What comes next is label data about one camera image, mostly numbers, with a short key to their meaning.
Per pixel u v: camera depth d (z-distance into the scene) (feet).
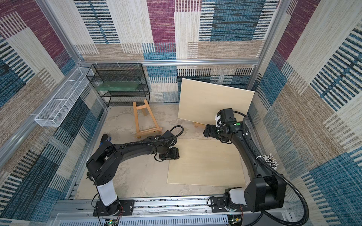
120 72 3.32
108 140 3.23
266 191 1.29
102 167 1.56
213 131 2.37
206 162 2.93
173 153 2.64
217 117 2.48
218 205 2.41
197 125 3.38
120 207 2.39
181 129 2.59
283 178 1.25
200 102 2.93
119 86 3.08
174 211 2.39
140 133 3.20
